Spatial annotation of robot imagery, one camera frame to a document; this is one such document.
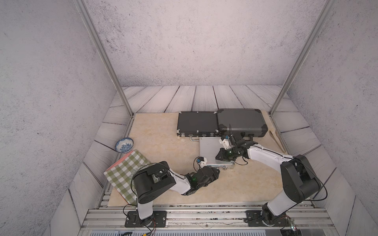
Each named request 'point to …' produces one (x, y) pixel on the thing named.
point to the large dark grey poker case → (248, 121)
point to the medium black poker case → (196, 124)
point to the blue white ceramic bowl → (124, 145)
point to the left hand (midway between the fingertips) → (223, 173)
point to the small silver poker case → (209, 147)
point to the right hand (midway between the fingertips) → (217, 159)
